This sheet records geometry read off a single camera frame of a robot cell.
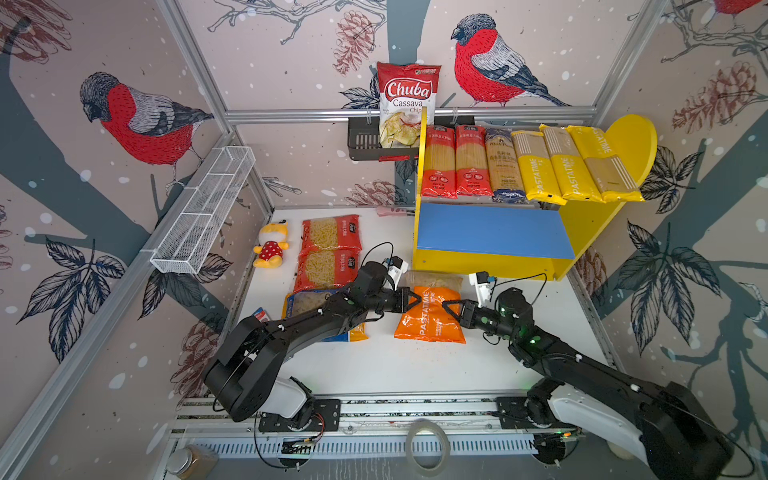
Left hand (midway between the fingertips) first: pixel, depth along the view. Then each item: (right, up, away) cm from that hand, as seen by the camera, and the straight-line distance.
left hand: (422, 301), depth 79 cm
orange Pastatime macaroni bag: (+2, -5, -1) cm, 5 cm away
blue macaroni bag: (-36, -3, +12) cm, 38 cm away
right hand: (+5, -2, 0) cm, 6 cm away
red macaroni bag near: (-30, +6, +21) cm, 37 cm away
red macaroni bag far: (-30, +19, +31) cm, 46 cm away
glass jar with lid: (-50, -30, -18) cm, 61 cm away
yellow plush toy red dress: (-51, +16, +26) cm, 60 cm away
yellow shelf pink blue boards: (+12, +17, +16) cm, 27 cm away
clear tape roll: (+1, -30, -6) cm, 30 cm away
